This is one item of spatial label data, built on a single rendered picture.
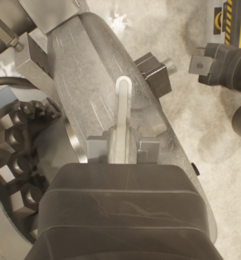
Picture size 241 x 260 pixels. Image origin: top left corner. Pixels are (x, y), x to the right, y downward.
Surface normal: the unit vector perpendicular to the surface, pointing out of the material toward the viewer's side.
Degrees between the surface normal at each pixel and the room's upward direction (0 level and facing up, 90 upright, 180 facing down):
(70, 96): 47
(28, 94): 0
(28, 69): 41
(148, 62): 54
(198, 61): 19
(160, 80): 36
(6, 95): 0
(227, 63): 75
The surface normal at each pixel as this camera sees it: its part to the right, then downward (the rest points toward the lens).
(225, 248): 0.04, 0.35
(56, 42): -0.35, -0.44
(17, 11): 0.20, 0.58
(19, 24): 0.38, 0.82
